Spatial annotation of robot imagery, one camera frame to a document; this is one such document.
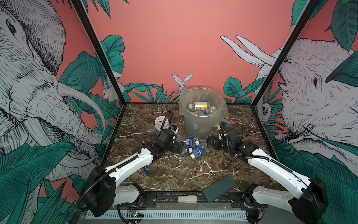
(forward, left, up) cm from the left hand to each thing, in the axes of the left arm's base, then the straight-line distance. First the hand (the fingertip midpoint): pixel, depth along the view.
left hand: (177, 140), depth 83 cm
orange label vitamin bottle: (+24, -16, +4) cm, 29 cm away
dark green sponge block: (-25, -23, -13) cm, 36 cm away
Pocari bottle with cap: (+17, -16, +6) cm, 25 cm away
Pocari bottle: (+3, -8, -7) cm, 11 cm away
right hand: (-2, -19, +4) cm, 20 cm away
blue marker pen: (-13, +20, -13) cm, 27 cm away
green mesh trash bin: (+10, -13, 0) cm, 17 cm away
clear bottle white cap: (-4, -13, -8) cm, 16 cm away
